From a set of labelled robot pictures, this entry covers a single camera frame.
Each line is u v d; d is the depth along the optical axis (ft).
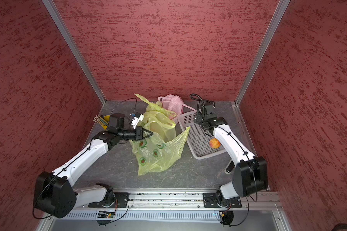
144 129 2.41
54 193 1.29
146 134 2.43
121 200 2.43
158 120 2.50
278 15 2.42
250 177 1.38
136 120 2.38
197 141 3.19
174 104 3.22
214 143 2.94
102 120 2.97
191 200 2.48
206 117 2.12
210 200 2.43
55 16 2.42
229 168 2.66
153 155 2.61
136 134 2.24
